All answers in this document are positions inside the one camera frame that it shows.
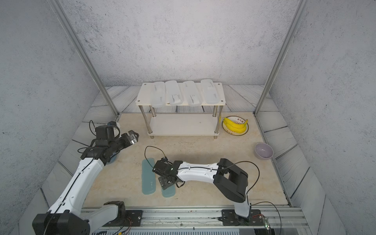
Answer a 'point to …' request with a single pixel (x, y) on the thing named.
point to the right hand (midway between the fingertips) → (170, 180)
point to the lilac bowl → (264, 151)
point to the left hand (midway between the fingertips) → (134, 136)
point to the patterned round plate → (241, 120)
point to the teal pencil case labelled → (169, 192)
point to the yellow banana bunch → (239, 128)
